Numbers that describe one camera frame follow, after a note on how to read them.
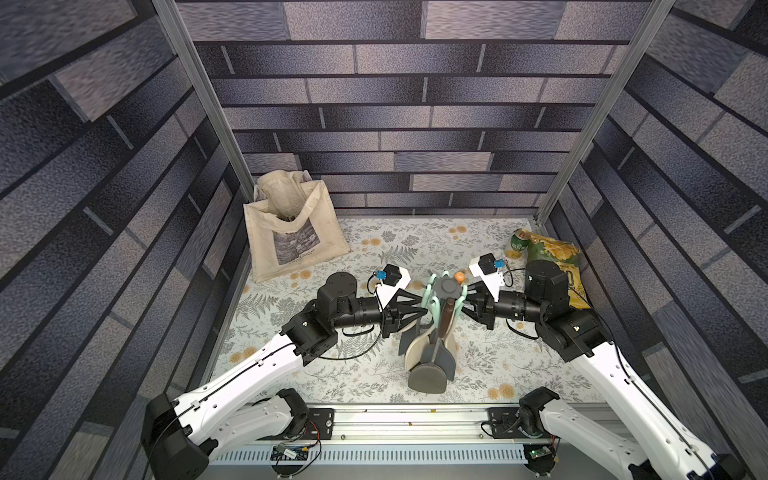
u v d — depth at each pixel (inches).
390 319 21.6
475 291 24.5
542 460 28.0
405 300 24.5
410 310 23.3
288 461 28.3
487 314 22.3
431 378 28.0
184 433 15.2
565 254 38.3
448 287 21.4
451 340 27.3
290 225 32.6
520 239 39.5
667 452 15.2
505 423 28.9
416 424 29.9
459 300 20.8
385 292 21.3
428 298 21.8
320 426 29.0
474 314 23.6
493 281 22.3
